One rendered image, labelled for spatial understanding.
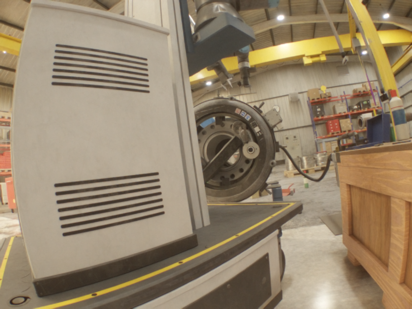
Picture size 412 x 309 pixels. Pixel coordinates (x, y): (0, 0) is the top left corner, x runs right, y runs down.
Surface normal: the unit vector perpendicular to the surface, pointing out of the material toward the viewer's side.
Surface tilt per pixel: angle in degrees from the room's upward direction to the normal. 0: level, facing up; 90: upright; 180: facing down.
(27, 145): 90
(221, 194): 90
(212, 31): 90
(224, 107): 90
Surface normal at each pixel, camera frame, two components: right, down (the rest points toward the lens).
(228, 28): 0.15, 0.99
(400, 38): -0.37, -0.01
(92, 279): 0.70, -0.15
